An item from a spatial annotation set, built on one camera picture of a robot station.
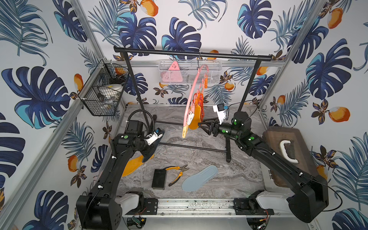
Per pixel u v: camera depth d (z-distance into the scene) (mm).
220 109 627
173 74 898
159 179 797
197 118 799
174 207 761
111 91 799
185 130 596
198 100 742
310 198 394
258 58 524
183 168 873
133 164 899
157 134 696
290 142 761
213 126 625
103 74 950
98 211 382
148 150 681
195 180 840
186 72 857
